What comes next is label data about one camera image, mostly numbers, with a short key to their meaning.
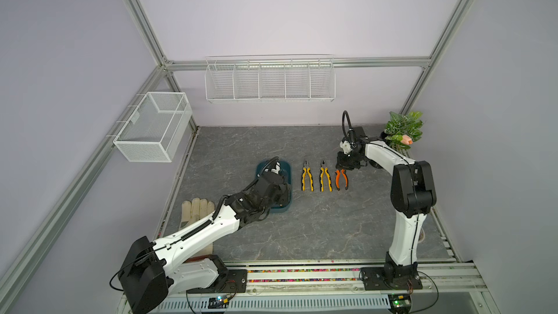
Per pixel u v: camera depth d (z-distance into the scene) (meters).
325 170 1.02
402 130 0.85
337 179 0.95
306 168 1.02
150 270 0.39
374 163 0.69
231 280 0.74
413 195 0.53
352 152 0.87
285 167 0.97
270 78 0.99
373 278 0.74
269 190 0.58
